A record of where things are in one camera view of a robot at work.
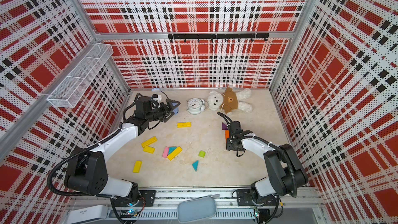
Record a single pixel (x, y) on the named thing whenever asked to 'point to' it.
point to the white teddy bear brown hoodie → (229, 101)
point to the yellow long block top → (183, 124)
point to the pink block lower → (165, 152)
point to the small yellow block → (148, 149)
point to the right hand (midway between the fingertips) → (235, 145)
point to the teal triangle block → (195, 165)
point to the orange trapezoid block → (227, 132)
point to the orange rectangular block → (227, 136)
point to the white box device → (76, 214)
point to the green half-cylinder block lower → (201, 153)
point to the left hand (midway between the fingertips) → (180, 107)
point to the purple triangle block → (224, 126)
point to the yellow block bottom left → (137, 166)
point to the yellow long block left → (151, 140)
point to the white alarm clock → (195, 106)
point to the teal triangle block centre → (171, 149)
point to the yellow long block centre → (174, 153)
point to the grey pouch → (197, 209)
